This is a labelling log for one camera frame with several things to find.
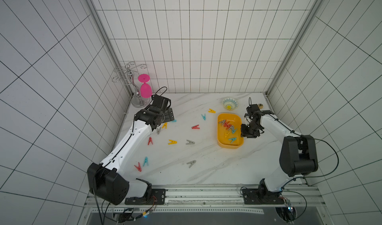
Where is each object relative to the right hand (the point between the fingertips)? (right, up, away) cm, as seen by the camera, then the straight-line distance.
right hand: (239, 133), depth 90 cm
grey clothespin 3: (-8, +6, +10) cm, 14 cm away
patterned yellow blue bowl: (0, +19, +20) cm, 27 cm away
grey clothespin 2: (-30, -6, +2) cm, 31 cm away
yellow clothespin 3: (-42, -6, +2) cm, 42 cm away
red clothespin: (-27, +3, +9) cm, 29 cm away
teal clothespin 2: (-1, +1, +6) cm, 6 cm away
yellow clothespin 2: (-48, +4, +10) cm, 49 cm away
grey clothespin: (-52, +2, +9) cm, 53 cm away
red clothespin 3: (-60, -18, -7) cm, 63 cm away
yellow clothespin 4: (-7, -1, +4) cm, 8 cm away
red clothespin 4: (-6, +4, +10) cm, 12 cm away
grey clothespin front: (-30, -15, -7) cm, 34 cm away
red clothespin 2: (-56, -4, +2) cm, 56 cm away
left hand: (-47, +10, -10) cm, 49 cm away
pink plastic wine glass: (-62, +29, +10) cm, 69 cm away
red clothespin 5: (-3, +2, +7) cm, 8 cm away
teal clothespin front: (-3, -4, +2) cm, 5 cm away
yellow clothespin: (-14, +13, +19) cm, 27 cm away
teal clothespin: (-56, -15, -5) cm, 59 cm away
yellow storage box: (-5, +1, +7) cm, 8 cm away
